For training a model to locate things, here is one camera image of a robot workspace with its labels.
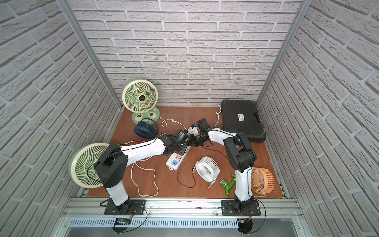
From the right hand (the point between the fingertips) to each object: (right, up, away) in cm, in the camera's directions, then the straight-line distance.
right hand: (189, 144), depth 95 cm
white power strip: (-8, -8, -7) cm, 13 cm away
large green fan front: (-51, -6, -26) cm, 58 cm away
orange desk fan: (+38, -16, -21) cm, 47 cm away
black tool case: (+36, +19, +9) cm, 42 cm away
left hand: (-6, +1, -3) cm, 7 cm away
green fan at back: (-31, +31, -3) cm, 44 cm away
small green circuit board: (-34, -35, -23) cm, 54 cm away
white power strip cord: (+21, +21, +16) cm, 34 cm away
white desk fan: (+10, -10, -21) cm, 25 cm away
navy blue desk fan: (-28, +10, -3) cm, 30 cm away
